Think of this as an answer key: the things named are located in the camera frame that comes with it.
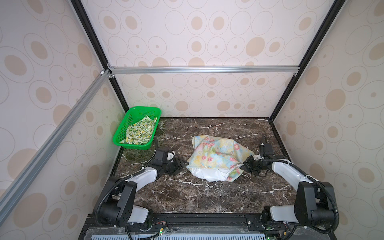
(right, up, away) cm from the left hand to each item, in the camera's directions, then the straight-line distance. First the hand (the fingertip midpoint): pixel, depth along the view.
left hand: (189, 163), depth 86 cm
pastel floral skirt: (+16, +3, +4) cm, 17 cm away
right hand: (+30, -2, +2) cm, 30 cm away
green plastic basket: (-45, +31, +31) cm, 63 cm away
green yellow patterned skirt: (-36, +18, +21) cm, 45 cm away
